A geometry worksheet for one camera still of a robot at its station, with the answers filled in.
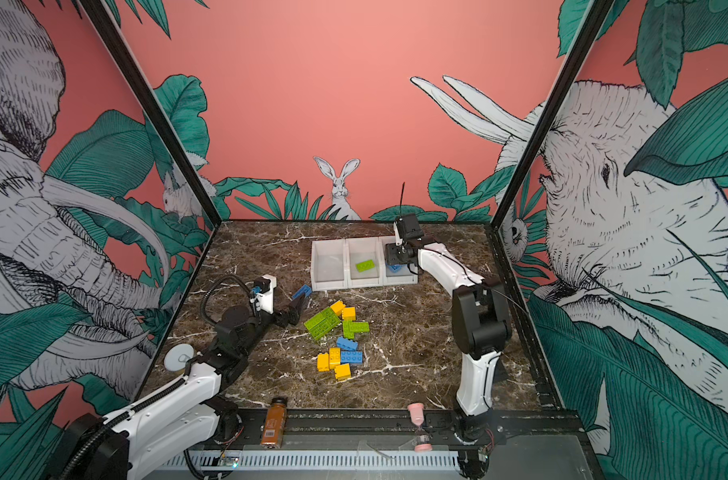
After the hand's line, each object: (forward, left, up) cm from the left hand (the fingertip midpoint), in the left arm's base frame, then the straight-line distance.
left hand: (290, 285), depth 80 cm
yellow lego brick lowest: (-19, -14, -17) cm, 28 cm away
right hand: (+16, -30, -6) cm, 34 cm away
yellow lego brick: (+2, -12, -17) cm, 20 cm away
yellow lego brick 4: (-14, -11, -17) cm, 25 cm away
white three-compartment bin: (+21, -18, -18) cm, 33 cm away
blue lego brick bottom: (-14, -16, -17) cm, 28 cm away
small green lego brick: (+19, -20, -19) cm, 33 cm away
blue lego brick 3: (-11, -15, -16) cm, 24 cm away
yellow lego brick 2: (-1, -15, -17) cm, 23 cm away
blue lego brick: (+9, 0, -17) cm, 19 cm away
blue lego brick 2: (+16, -31, -17) cm, 39 cm away
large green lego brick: (-3, -7, -17) cm, 19 cm away
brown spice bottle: (-31, +3, -14) cm, 34 cm away
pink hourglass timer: (-35, -34, -18) cm, 52 cm away
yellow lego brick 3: (-15, -8, -17) cm, 24 cm away
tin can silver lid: (-14, +32, -13) cm, 37 cm away
